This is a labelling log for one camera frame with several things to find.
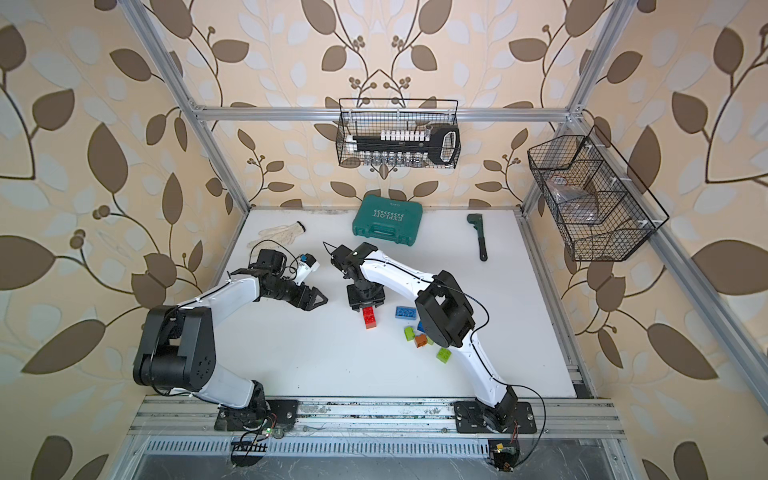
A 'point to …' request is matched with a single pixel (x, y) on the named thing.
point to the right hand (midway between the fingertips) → (365, 307)
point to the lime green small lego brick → (443, 355)
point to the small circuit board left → (249, 446)
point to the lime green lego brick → (409, 333)
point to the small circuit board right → (504, 454)
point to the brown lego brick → (420, 340)
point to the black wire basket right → (599, 216)
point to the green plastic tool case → (389, 219)
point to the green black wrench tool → (476, 219)
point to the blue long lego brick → (406, 313)
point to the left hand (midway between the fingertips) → (311, 291)
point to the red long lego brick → (370, 317)
